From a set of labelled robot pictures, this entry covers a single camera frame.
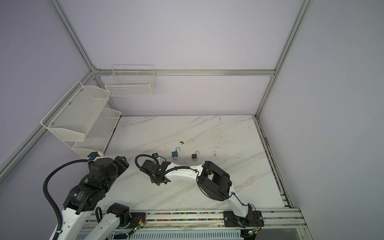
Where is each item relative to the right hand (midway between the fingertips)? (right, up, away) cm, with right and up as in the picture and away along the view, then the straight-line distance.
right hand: (155, 174), depth 86 cm
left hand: (-12, +11, -15) cm, 22 cm away
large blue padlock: (+10, +10, +12) cm, 19 cm away
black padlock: (+23, +9, +11) cm, 27 cm away
